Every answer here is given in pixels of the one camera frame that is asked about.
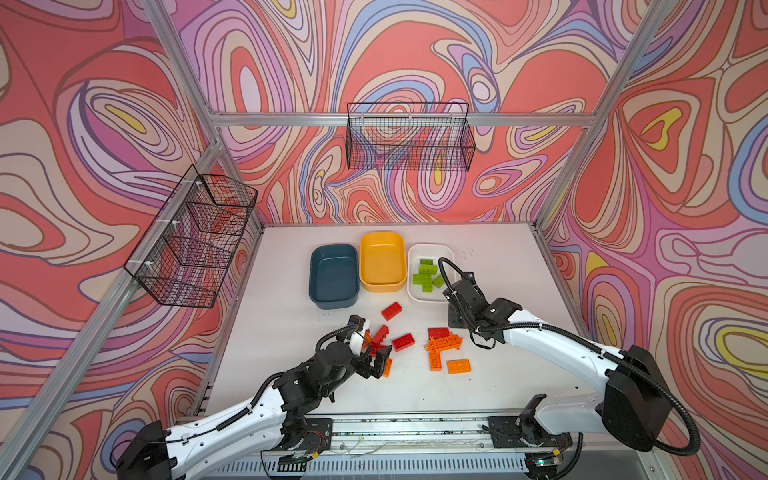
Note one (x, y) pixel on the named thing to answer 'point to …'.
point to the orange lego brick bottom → (388, 367)
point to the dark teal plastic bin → (334, 278)
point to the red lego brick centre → (403, 342)
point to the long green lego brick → (422, 279)
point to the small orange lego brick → (367, 339)
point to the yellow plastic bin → (383, 263)
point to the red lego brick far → (391, 311)
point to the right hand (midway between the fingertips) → (461, 316)
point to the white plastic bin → (434, 251)
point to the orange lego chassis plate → (451, 341)
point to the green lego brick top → (429, 269)
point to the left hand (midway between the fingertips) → (381, 341)
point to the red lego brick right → (439, 332)
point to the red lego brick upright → (380, 335)
